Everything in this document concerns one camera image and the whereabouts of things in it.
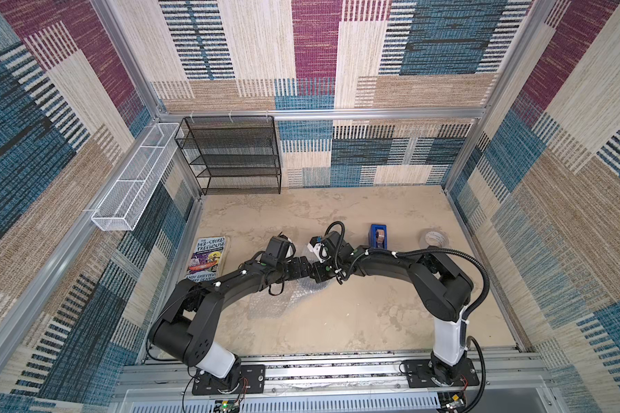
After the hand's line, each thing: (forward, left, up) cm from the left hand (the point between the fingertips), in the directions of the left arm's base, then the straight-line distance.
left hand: (305, 269), depth 91 cm
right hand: (-2, -3, -3) cm, 5 cm away
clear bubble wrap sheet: (-11, +14, -4) cm, 18 cm away
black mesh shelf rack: (+46, +30, +16) cm, 57 cm away
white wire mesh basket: (+4, +49, +30) cm, 57 cm away
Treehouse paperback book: (+6, +37, -2) cm, 37 cm away
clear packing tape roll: (+14, -50, -3) cm, 52 cm away
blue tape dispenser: (+12, -27, +3) cm, 30 cm away
